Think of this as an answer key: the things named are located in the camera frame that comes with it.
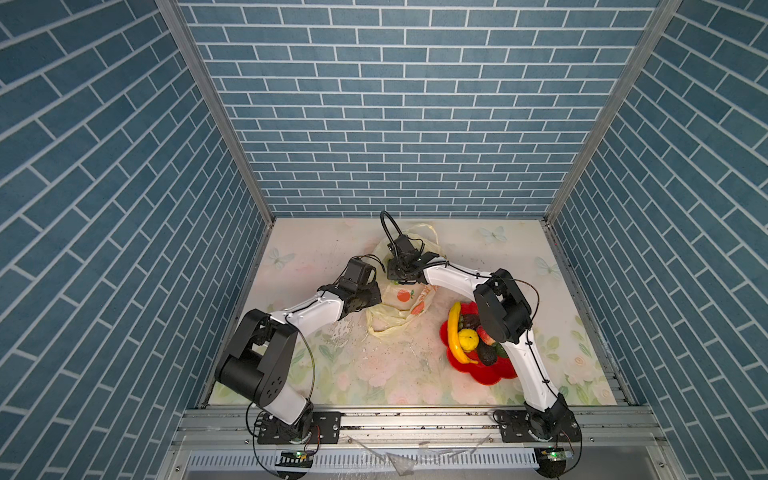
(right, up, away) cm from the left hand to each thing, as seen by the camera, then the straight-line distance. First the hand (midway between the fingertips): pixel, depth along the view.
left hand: (384, 295), depth 92 cm
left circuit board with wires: (-21, -37, -20) cm, 47 cm away
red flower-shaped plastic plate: (+29, -19, -13) cm, 37 cm away
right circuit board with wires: (+41, -36, -21) cm, 59 cm away
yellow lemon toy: (+24, -11, -9) cm, 28 cm away
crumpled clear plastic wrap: (+5, -36, -22) cm, 43 cm away
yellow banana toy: (+20, -7, -7) cm, 23 cm away
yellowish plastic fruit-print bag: (+6, -4, +4) cm, 8 cm away
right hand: (+2, +7, +10) cm, 12 cm away
